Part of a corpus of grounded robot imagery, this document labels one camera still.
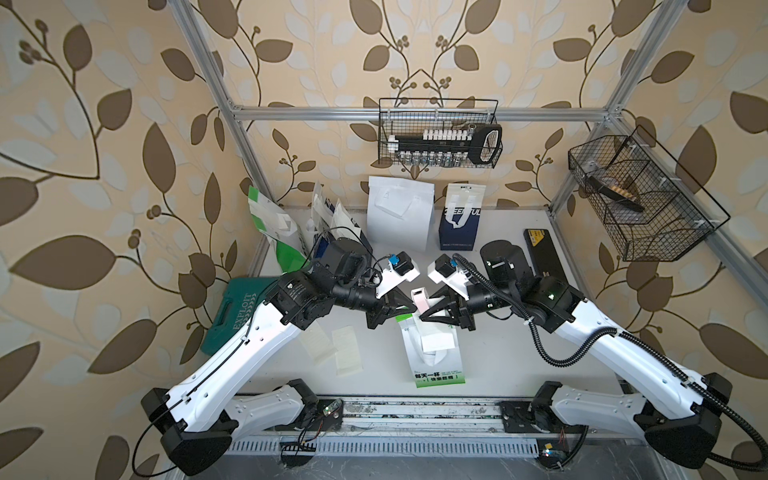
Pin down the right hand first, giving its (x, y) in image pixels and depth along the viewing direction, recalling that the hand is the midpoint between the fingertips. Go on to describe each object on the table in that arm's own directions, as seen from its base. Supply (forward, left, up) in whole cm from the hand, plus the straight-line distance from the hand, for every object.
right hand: (422, 309), depth 62 cm
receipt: (+5, +30, -30) cm, 42 cm away
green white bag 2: (-8, -4, -14) cm, 16 cm away
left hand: (0, +3, +3) cm, 4 cm away
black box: (+33, -48, -29) cm, 66 cm away
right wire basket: (+22, -58, +5) cm, 63 cm away
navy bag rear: (+40, -17, -14) cm, 46 cm away
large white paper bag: (+44, +3, -15) cm, 46 cm away
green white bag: (+40, +45, -13) cm, 61 cm away
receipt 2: (0, +20, -30) cm, 36 cm away
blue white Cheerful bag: (+39, +28, -7) cm, 49 cm away
